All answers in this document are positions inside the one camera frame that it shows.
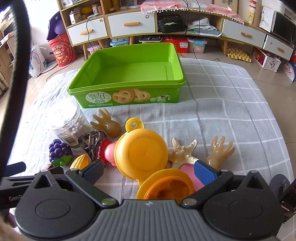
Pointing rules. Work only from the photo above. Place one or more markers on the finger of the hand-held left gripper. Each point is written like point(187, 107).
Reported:
point(13, 183)
point(16, 168)

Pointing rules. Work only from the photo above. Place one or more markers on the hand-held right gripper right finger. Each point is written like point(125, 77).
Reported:
point(204, 172)

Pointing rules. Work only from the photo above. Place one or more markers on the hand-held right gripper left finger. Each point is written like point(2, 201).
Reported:
point(92, 171)

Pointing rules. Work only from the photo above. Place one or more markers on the yellow toy corn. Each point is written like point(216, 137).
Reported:
point(79, 162)

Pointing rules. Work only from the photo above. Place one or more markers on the pink squeeze toy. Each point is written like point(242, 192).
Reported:
point(188, 172)

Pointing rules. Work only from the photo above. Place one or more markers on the amber rubber hand toy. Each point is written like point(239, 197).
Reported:
point(108, 128)
point(218, 154)

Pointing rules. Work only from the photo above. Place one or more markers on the pink toy with red frill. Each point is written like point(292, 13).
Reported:
point(109, 153)

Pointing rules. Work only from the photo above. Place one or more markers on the beige starfish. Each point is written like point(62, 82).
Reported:
point(182, 155)

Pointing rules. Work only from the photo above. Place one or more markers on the tortoiseshell hair claw clip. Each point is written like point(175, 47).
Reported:
point(89, 141)

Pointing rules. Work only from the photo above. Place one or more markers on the purple toy grape bunch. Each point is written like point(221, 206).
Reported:
point(59, 150)

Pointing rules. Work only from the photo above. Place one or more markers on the orange plastic cup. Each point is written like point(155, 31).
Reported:
point(161, 185)

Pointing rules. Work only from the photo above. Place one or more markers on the clear cotton swab jar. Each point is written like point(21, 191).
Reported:
point(66, 120)

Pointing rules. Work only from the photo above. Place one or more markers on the green plastic cookie box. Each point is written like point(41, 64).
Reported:
point(129, 69)

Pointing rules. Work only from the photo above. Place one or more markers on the grey checked blanket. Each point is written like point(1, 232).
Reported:
point(219, 104)

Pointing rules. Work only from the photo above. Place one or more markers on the grey round object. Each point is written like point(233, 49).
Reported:
point(278, 185)

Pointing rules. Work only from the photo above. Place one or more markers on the white shopping bag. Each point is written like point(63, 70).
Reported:
point(37, 62)

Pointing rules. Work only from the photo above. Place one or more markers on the wooden shelf rack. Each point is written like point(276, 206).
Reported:
point(4, 58)

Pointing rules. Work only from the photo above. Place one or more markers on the red printed bucket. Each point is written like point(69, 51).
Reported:
point(63, 52)

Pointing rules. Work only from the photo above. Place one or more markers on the small clear storage box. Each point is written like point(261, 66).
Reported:
point(94, 48)

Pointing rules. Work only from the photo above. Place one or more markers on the yellow egg cartons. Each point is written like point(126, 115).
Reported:
point(238, 54)

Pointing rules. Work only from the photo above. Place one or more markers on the clear storage box pastel contents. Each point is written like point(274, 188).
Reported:
point(197, 46)

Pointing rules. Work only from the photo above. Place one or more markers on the white and red printed box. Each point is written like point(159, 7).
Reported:
point(267, 60)

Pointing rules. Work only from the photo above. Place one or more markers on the clear storage box blue lid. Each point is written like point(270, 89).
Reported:
point(119, 42)

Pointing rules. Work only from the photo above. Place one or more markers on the red flat box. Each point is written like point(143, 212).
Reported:
point(180, 44)

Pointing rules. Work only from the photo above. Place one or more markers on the small white cabinet drawer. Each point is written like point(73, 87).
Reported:
point(87, 31)

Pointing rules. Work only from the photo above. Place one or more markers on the grey curved cabinet drawer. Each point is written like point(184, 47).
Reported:
point(242, 34)

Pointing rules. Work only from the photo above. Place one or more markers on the small grey cabinet drawer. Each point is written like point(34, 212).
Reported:
point(277, 48)

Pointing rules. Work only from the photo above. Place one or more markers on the clear storage box dark lid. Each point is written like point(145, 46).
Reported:
point(150, 39)

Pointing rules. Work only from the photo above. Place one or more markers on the pile of papers and bags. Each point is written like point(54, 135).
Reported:
point(203, 26)

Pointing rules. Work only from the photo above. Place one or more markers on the wide white cabinet drawer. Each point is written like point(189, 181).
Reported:
point(131, 24)

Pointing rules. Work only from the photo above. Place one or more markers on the black carry case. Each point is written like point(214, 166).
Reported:
point(171, 24)

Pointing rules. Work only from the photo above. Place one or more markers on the cardboard box on shelf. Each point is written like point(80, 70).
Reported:
point(75, 16)

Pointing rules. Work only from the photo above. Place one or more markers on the pink cloth with tassel trim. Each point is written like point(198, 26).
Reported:
point(208, 8)

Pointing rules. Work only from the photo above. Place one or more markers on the white microwave oven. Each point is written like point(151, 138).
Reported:
point(284, 27)

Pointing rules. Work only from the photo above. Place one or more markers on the long wooden cabinet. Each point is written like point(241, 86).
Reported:
point(161, 11)

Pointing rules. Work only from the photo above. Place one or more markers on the framed cartoon picture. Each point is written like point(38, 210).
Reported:
point(226, 4)

